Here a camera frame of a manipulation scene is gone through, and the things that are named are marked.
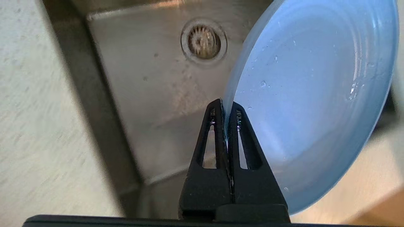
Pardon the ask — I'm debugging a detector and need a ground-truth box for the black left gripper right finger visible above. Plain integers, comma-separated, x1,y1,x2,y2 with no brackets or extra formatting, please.
227,102,291,221

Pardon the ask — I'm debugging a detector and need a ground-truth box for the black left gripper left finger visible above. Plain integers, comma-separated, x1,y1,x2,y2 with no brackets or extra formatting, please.
178,98,234,221

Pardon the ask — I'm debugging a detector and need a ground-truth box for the blue plate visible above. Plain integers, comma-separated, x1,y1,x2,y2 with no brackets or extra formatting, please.
223,0,400,215

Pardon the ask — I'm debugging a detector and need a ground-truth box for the stainless steel sink basin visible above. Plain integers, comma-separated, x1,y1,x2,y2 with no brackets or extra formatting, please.
43,0,273,218

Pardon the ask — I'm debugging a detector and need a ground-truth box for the round metal drain strainer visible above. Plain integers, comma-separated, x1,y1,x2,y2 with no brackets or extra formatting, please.
181,20,228,66

